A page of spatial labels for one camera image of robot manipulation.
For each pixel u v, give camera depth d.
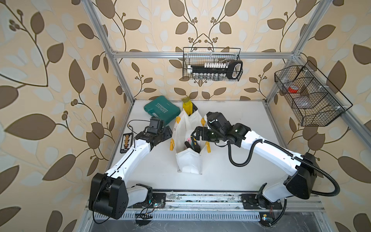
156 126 0.64
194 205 0.74
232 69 0.84
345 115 0.60
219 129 0.56
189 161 0.75
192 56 0.91
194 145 0.93
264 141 0.47
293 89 0.81
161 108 1.10
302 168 0.42
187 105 1.16
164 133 0.75
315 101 0.73
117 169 0.44
